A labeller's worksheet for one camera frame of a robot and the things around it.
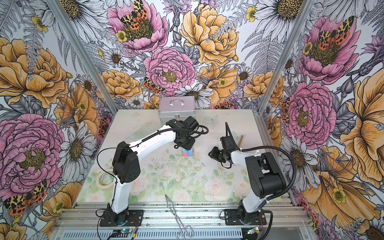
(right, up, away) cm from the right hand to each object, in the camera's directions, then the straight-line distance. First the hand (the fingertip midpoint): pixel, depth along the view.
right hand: (210, 158), depth 94 cm
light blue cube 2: (-12, +4, 0) cm, 13 cm away
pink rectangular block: (-16, +2, 0) cm, 16 cm away
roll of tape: (-61, -11, -8) cm, 62 cm away
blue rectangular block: (-13, +3, 0) cm, 13 cm away
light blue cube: (-16, +5, 0) cm, 16 cm away
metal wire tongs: (-23, -22, -13) cm, 34 cm away
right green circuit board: (+18, -29, -23) cm, 41 cm away
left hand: (-15, +7, -7) cm, 18 cm away
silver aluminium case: (-23, +32, +9) cm, 40 cm away
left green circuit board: (-44, -31, -22) cm, 58 cm away
